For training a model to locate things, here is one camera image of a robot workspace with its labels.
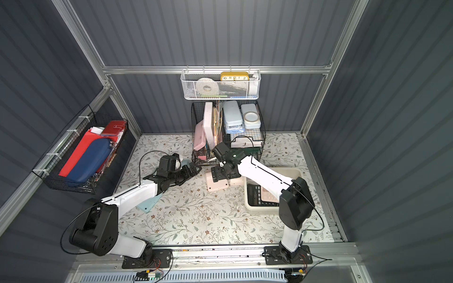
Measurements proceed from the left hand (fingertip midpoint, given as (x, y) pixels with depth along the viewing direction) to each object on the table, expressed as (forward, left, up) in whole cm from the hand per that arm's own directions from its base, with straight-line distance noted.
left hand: (197, 172), depth 88 cm
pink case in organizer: (+20, +1, +1) cm, 20 cm away
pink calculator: (-11, -35, -6) cm, 37 cm away
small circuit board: (-42, +17, -11) cm, 46 cm away
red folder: (+4, +45, +20) cm, 49 cm away
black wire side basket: (-12, +47, +24) cm, 54 cm away
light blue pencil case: (+25, -18, +14) cm, 34 cm away
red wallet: (+12, +37, +20) cm, 43 cm away
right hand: (-4, -15, +2) cm, 16 cm away
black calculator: (-10, -29, -7) cm, 31 cm away
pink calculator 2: (-2, -13, -9) cm, 16 cm away
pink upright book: (+20, -6, +14) cm, 25 cm away
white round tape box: (+29, -28, +13) cm, 42 cm away
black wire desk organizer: (+14, -28, +8) cm, 32 cm away
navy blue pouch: (-7, +40, +19) cm, 44 cm away
